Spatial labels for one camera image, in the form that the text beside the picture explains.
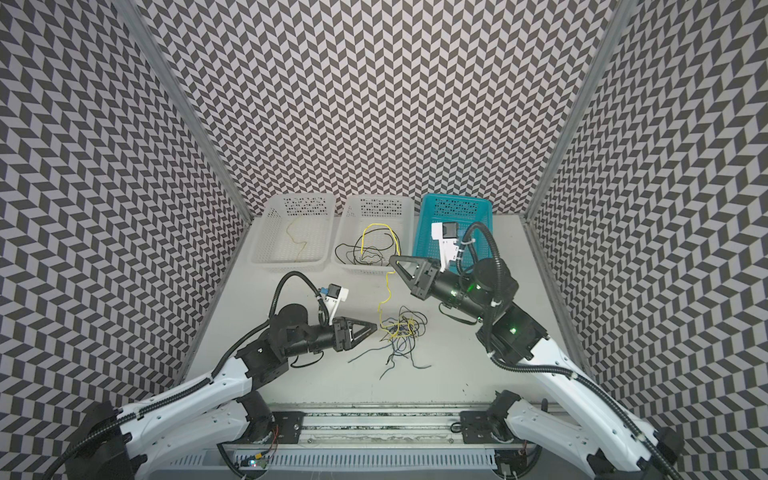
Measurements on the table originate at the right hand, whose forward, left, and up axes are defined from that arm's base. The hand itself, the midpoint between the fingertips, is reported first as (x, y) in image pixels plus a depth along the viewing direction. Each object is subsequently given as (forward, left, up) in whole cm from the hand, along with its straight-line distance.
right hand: (394, 260), depth 56 cm
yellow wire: (+40, +39, -40) cm, 69 cm away
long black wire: (+28, +16, -38) cm, 50 cm away
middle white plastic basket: (+56, +1, -41) cm, 70 cm away
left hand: (-5, +6, -20) cm, 22 cm away
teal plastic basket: (+56, -27, -42) cm, 75 cm away
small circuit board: (-28, +32, -37) cm, 57 cm away
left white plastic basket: (+44, +40, -40) cm, 72 cm away
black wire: (+36, +15, -40) cm, 55 cm away
